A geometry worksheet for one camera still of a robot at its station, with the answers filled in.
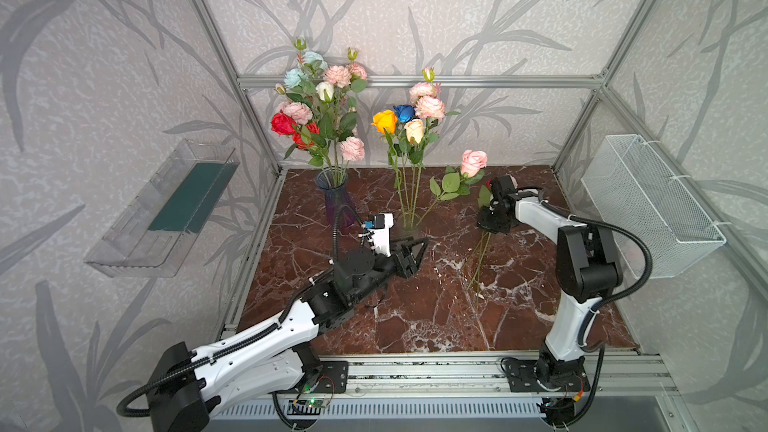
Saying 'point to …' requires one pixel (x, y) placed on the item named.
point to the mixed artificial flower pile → (484, 197)
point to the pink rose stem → (456, 184)
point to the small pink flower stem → (351, 149)
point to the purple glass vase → (333, 179)
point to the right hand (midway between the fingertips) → (480, 216)
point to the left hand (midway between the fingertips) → (427, 234)
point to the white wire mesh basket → (636, 193)
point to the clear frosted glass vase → (409, 224)
